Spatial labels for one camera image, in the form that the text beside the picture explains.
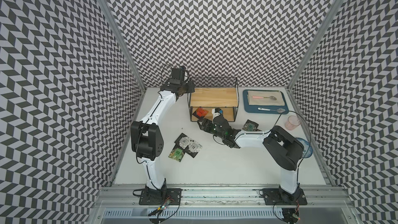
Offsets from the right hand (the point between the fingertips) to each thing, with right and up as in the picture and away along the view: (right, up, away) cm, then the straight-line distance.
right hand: (200, 123), depth 89 cm
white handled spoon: (+53, +7, +13) cm, 55 cm away
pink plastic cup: (+61, -1, +12) cm, 62 cm away
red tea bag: (-1, +5, +13) cm, 14 cm away
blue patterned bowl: (+63, -15, -1) cm, 64 cm away
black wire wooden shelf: (+3, +17, +5) cm, 18 cm away
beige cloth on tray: (+47, +13, +22) cm, 53 cm away
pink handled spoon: (+42, +16, +23) cm, 51 cm away
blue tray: (+35, +8, +16) cm, 39 cm away
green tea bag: (-13, -17, -3) cm, 21 cm away
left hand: (-5, +22, +1) cm, 23 cm away
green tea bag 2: (+32, -3, +7) cm, 33 cm away
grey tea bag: (-11, -11, +2) cm, 15 cm away
